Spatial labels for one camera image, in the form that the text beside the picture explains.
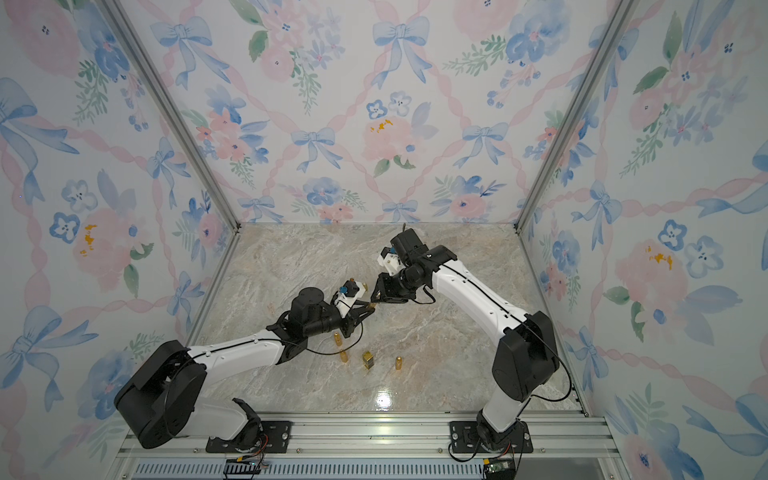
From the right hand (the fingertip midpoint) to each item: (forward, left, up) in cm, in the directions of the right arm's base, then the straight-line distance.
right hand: (378, 297), depth 80 cm
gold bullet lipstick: (-2, +2, 0) cm, 3 cm away
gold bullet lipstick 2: (-10, +10, -16) cm, 21 cm away
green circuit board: (-35, -30, -21) cm, 50 cm away
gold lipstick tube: (-6, +12, -13) cm, 19 cm away
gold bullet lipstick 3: (-12, -6, -14) cm, 19 cm away
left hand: (-1, +2, -3) cm, 3 cm away
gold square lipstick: (-13, +3, -12) cm, 18 cm away
